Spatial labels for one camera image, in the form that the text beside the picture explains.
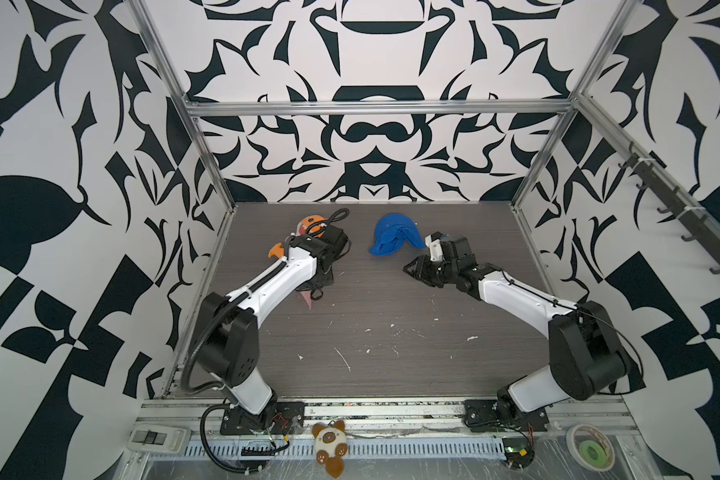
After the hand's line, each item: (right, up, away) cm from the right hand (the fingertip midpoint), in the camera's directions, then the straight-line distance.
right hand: (408, 267), depth 87 cm
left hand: (-26, -2, -2) cm, 27 cm away
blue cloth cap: (-3, +10, +17) cm, 20 cm away
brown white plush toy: (-20, -38, -19) cm, 47 cm away
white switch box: (-60, -38, -17) cm, 73 cm away
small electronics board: (+23, -42, -16) cm, 51 cm away
